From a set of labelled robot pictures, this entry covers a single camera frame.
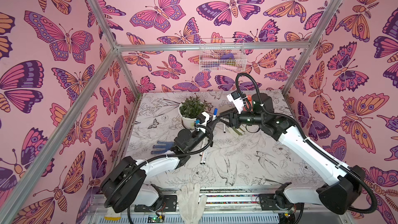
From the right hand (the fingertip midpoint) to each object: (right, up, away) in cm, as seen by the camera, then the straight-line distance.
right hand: (220, 113), depth 68 cm
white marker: (-7, -27, +19) cm, 34 cm away
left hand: (-1, -2, +3) cm, 4 cm away
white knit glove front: (-13, -43, +5) cm, 45 cm away
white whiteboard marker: (+6, -13, +31) cm, 34 cm away
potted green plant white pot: (-15, +1, +19) cm, 24 cm away
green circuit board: (-30, -50, +4) cm, 58 cm away
